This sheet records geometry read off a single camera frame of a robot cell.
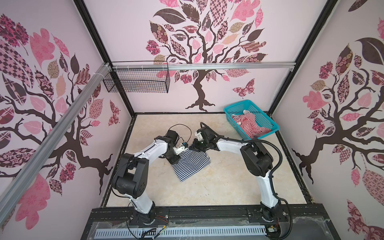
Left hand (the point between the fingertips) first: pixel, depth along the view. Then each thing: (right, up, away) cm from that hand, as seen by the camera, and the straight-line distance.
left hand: (173, 161), depth 90 cm
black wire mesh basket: (-23, +54, +5) cm, 59 cm away
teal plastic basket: (+63, +27, +17) cm, 71 cm away
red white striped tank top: (+52, +25, +17) cm, 60 cm away
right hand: (+9, +9, +5) cm, 14 cm away
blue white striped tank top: (+11, -1, +2) cm, 11 cm away
